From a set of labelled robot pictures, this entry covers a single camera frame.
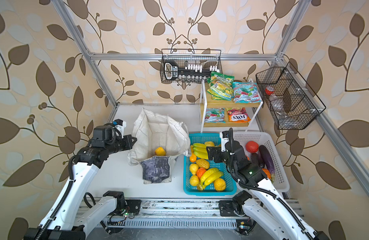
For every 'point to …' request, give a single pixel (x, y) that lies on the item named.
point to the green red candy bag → (214, 115)
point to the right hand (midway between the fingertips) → (215, 149)
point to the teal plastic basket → (209, 190)
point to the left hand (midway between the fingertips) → (136, 137)
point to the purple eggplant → (267, 159)
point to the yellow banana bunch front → (209, 176)
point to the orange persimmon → (200, 171)
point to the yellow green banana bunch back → (200, 150)
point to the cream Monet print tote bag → (156, 141)
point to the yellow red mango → (160, 151)
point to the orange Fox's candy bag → (238, 115)
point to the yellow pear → (193, 168)
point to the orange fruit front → (219, 184)
